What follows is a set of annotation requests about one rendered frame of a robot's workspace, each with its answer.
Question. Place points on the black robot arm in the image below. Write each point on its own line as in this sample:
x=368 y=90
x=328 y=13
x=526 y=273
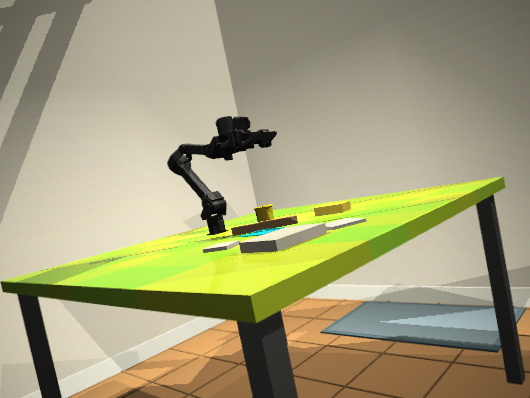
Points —
x=212 y=202

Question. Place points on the tan wooden bar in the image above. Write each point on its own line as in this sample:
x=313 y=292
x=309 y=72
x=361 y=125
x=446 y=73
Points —
x=264 y=225

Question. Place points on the yellow rectangular block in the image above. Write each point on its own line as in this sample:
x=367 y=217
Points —
x=332 y=208

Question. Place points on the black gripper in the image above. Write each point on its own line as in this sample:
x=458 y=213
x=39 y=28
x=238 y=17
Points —
x=240 y=140

